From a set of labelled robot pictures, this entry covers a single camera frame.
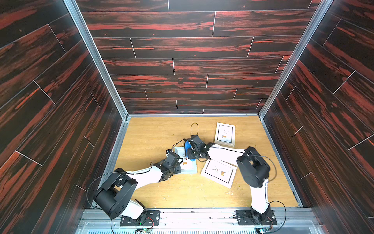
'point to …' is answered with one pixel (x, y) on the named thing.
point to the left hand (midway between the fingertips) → (179, 167)
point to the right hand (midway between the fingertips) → (191, 152)
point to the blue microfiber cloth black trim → (187, 146)
